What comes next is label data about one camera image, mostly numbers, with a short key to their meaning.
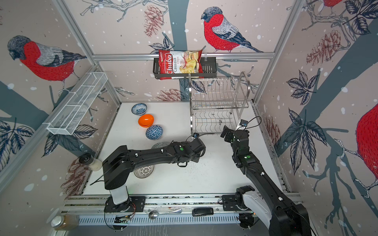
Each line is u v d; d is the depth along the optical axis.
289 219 0.39
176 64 0.88
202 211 0.77
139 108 1.14
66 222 0.63
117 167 0.48
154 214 0.71
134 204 0.73
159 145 0.92
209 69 0.95
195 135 0.76
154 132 1.01
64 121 0.70
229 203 0.73
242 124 0.69
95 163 0.83
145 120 1.06
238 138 0.60
